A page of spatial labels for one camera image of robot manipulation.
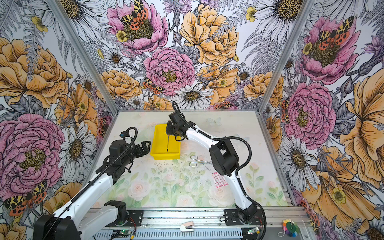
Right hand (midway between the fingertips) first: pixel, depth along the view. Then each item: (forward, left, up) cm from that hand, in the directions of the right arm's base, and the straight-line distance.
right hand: (168, 133), depth 95 cm
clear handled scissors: (-14, -18, -12) cm, 26 cm away
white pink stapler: (-48, -12, -10) cm, 50 cm away
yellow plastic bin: (-3, +8, -15) cm, 17 cm away
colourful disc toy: (-50, -60, -10) cm, 78 cm away
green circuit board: (-49, +17, -11) cm, 53 cm away
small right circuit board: (-50, -44, -12) cm, 68 cm away
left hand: (-12, +12, +3) cm, 17 cm away
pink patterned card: (-26, -30, -12) cm, 42 cm away
